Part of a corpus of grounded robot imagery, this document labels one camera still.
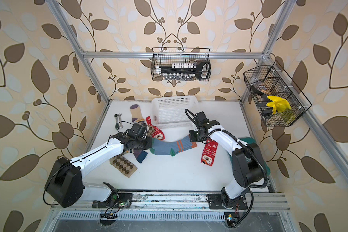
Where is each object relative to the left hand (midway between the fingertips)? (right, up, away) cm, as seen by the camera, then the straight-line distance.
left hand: (151, 142), depth 85 cm
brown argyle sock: (-17, -14, +2) cm, 22 cm away
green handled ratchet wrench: (-29, +9, +20) cm, 37 cm away
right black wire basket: (+70, +38, +2) cm, 80 cm away
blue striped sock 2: (+2, -4, +2) cm, 5 cm away
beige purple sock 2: (-7, -9, +4) cm, 12 cm away
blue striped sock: (+16, -3, +5) cm, 17 cm away
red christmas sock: (+1, +4, +15) cm, 15 cm away
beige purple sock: (-17, +17, +28) cm, 37 cm away
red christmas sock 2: (+36, -7, +6) cm, 37 cm away
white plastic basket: (+8, +19, +29) cm, 36 cm away
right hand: (+25, +2, +4) cm, 26 cm away
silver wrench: (-28, +13, +24) cm, 39 cm away
